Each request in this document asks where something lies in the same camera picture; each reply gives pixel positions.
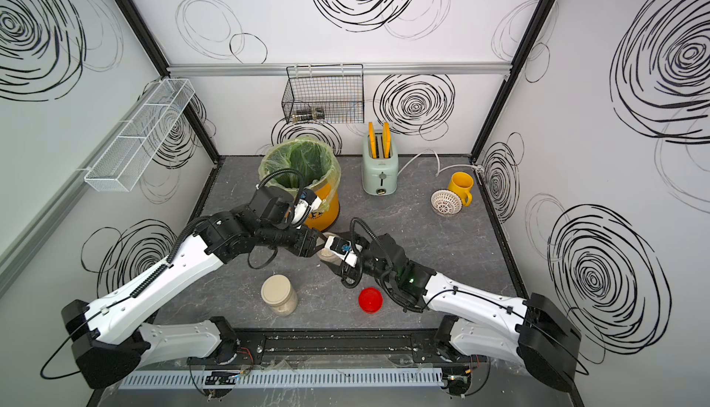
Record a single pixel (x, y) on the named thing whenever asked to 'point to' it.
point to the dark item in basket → (302, 115)
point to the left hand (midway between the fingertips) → (322, 240)
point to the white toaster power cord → (438, 164)
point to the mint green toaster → (380, 175)
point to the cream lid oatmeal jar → (277, 291)
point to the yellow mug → (460, 184)
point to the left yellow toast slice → (373, 139)
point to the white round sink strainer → (446, 203)
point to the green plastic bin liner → (311, 157)
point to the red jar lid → (371, 300)
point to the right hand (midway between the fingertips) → (330, 246)
